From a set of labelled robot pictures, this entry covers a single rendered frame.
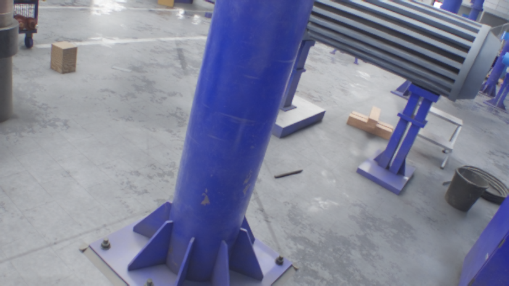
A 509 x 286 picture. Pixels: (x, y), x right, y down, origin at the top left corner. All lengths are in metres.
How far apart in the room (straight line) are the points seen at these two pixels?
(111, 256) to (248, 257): 0.63
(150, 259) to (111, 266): 0.18
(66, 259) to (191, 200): 0.68
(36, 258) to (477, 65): 2.89
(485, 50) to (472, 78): 0.21
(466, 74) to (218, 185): 2.04
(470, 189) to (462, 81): 0.97
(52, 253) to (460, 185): 2.99
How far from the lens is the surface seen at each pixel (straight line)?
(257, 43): 1.19
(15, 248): 1.92
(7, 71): 2.79
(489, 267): 2.28
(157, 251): 1.73
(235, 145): 1.32
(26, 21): 4.28
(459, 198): 3.48
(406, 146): 3.31
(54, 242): 1.93
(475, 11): 13.13
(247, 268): 1.83
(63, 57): 3.71
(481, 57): 2.95
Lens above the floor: 1.37
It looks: 26 degrees down
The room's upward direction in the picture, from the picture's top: 17 degrees clockwise
